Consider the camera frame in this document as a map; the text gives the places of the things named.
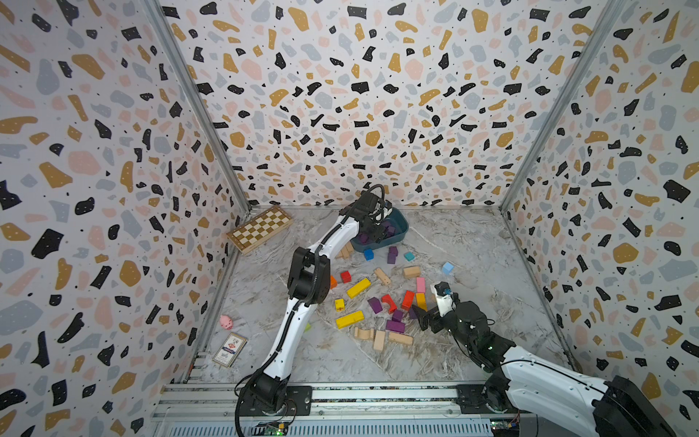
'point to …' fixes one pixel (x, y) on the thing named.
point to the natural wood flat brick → (400, 338)
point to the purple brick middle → (375, 305)
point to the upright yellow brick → (420, 299)
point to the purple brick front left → (395, 326)
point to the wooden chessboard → (257, 229)
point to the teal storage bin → (397, 219)
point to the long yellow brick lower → (349, 320)
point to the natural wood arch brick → (364, 334)
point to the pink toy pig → (226, 321)
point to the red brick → (408, 299)
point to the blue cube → (369, 254)
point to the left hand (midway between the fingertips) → (383, 227)
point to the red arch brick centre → (387, 299)
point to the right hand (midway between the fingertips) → (428, 299)
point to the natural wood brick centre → (412, 271)
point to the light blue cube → (448, 269)
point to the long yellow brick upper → (359, 288)
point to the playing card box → (230, 350)
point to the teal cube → (410, 256)
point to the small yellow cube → (339, 304)
